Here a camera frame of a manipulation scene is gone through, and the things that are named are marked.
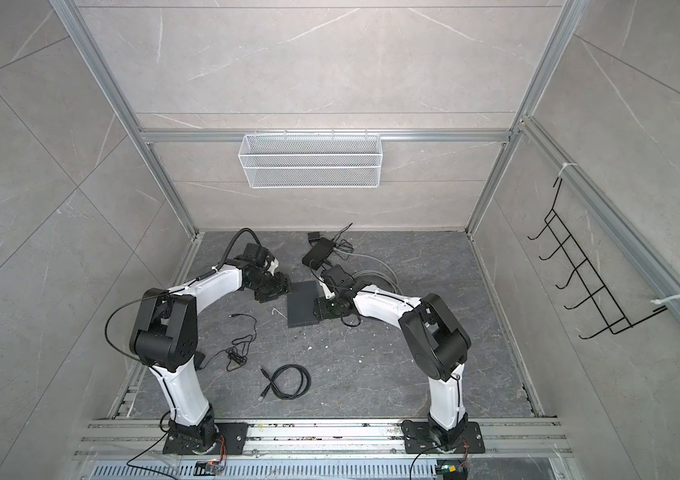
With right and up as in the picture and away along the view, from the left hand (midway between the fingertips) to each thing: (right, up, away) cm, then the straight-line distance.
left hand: (288, 285), depth 96 cm
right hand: (+11, -7, -2) cm, 13 cm away
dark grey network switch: (+4, -6, +2) cm, 8 cm away
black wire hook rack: (+74, -3, -36) cm, 83 cm away
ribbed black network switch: (+8, +11, +17) cm, 21 cm away
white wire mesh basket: (+7, +43, +5) cm, 43 cm away
